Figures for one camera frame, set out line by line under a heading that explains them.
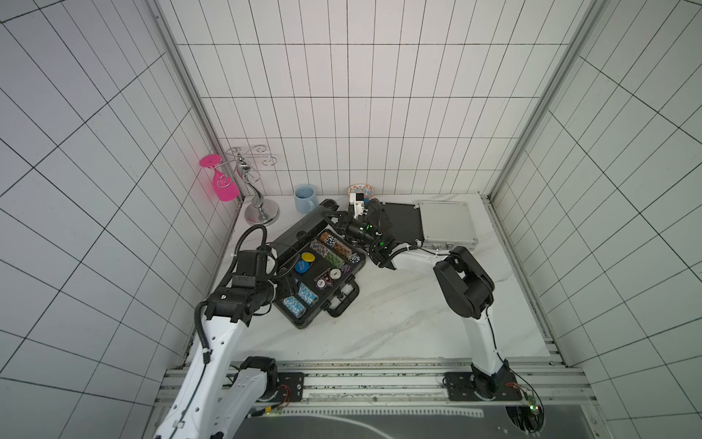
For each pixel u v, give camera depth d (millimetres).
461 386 727
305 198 1115
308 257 949
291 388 720
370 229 720
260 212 1131
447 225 1037
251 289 523
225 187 876
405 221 1029
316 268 923
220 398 426
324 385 743
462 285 549
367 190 1178
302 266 922
